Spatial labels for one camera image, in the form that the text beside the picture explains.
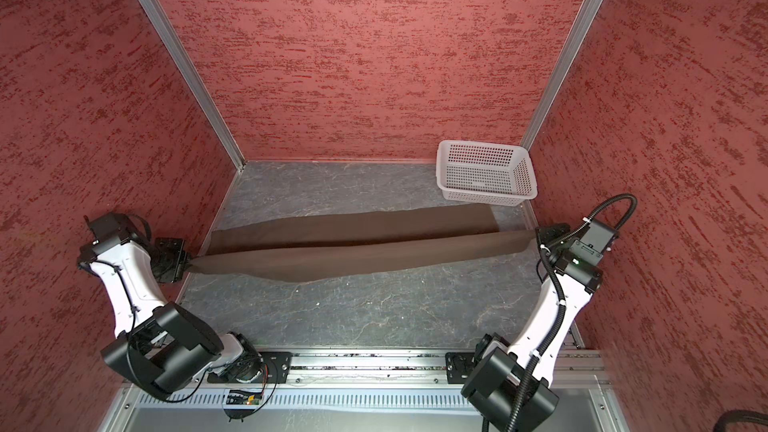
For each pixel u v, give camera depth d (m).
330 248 0.79
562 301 0.44
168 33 0.83
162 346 0.44
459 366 0.74
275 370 0.71
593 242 0.53
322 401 0.77
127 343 0.38
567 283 0.47
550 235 0.66
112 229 0.51
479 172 1.18
